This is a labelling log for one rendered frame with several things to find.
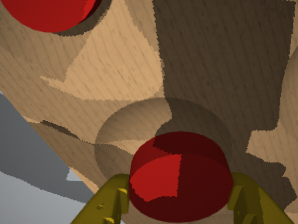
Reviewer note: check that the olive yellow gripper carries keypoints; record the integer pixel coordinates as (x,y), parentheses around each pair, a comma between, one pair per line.
(249,201)

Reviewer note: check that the red disc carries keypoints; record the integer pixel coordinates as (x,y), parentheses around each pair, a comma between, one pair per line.
(51,16)
(179,177)

